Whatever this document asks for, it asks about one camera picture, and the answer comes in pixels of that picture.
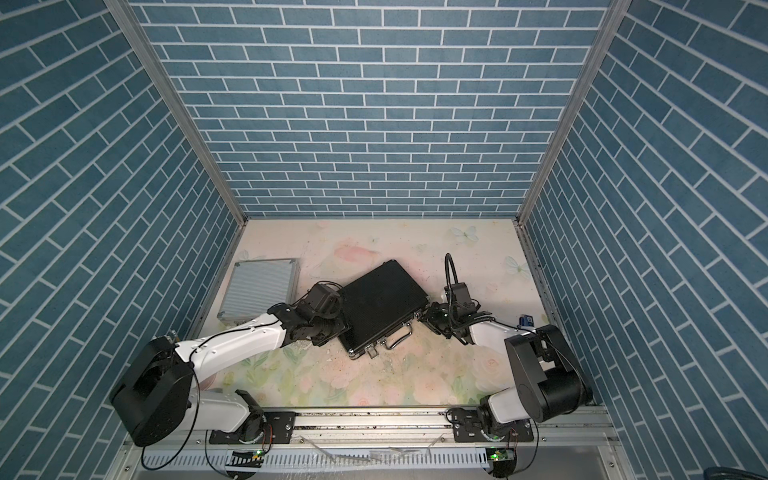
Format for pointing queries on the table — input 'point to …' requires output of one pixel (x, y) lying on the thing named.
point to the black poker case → (379, 307)
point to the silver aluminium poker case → (254, 287)
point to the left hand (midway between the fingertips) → (356, 330)
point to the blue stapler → (526, 320)
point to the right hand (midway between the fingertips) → (422, 318)
